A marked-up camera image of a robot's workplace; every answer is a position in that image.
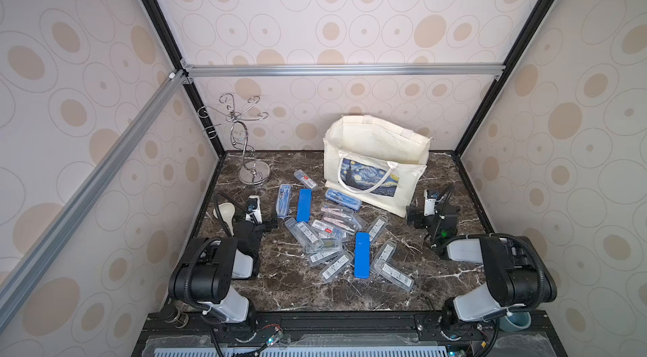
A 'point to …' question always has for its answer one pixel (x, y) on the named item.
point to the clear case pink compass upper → (343, 213)
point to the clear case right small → (386, 252)
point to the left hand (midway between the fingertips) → (267, 201)
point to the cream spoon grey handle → (227, 211)
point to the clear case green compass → (325, 246)
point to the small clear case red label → (301, 174)
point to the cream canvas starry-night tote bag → (373, 162)
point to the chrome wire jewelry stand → (253, 171)
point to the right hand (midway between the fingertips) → (431, 207)
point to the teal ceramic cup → (515, 322)
